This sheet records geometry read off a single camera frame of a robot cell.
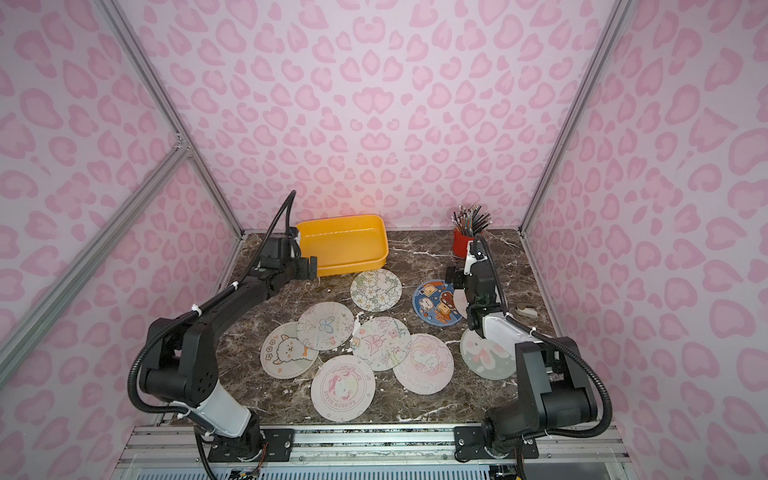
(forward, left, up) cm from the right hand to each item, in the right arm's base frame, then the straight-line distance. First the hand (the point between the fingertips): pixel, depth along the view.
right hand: (467, 258), depth 90 cm
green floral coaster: (-1, +29, -16) cm, 33 cm away
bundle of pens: (+17, -3, -1) cm, 17 cm away
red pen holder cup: (+14, -1, -10) cm, 17 cm away
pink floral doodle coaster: (-21, +26, -15) cm, 37 cm away
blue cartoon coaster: (-7, +9, -15) cm, 19 cm away
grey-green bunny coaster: (-24, -5, -17) cm, 30 cm away
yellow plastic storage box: (+22, +43, -18) cm, 52 cm away
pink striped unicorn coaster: (-34, +36, -15) cm, 51 cm away
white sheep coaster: (-25, +55, -15) cm, 62 cm away
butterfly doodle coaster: (-15, +44, -15) cm, 49 cm away
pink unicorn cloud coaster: (-27, +12, -16) cm, 34 cm away
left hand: (0, +50, 0) cm, 50 cm away
